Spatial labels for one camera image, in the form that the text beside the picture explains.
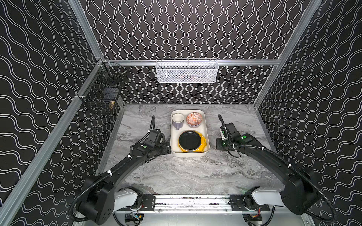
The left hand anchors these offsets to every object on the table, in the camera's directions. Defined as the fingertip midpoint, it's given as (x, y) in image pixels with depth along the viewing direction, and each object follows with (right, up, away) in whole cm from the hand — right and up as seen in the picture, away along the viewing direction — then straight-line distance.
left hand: (167, 147), depth 85 cm
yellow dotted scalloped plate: (+22, -2, +8) cm, 23 cm away
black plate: (+14, +3, +8) cm, 16 cm away
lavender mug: (+6, +16, +22) cm, 28 cm away
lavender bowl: (+18, +12, +15) cm, 26 cm away
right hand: (+31, +1, 0) cm, 31 cm away
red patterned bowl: (+18, +17, +21) cm, 33 cm away
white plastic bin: (+25, +10, +19) cm, 33 cm away
